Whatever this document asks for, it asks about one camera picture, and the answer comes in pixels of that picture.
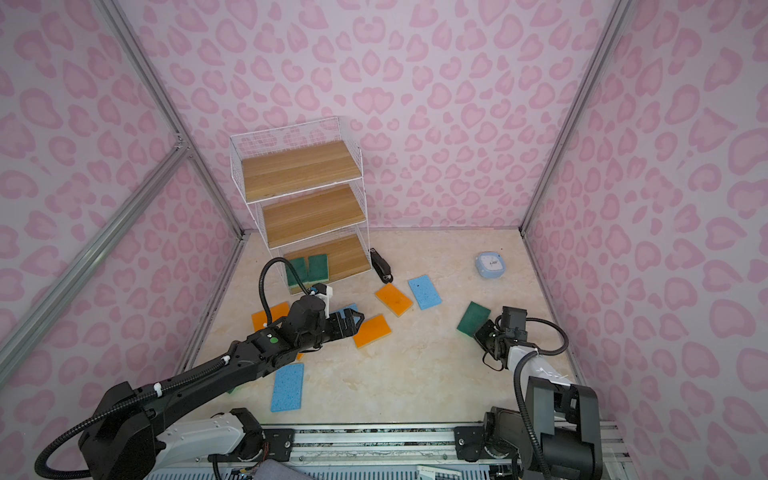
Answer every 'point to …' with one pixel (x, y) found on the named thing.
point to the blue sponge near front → (287, 387)
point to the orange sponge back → (397, 302)
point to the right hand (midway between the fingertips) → (475, 327)
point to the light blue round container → (490, 264)
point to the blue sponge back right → (424, 292)
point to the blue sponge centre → (354, 307)
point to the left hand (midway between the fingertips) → (356, 316)
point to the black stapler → (382, 265)
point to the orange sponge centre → (372, 330)
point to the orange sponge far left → (259, 319)
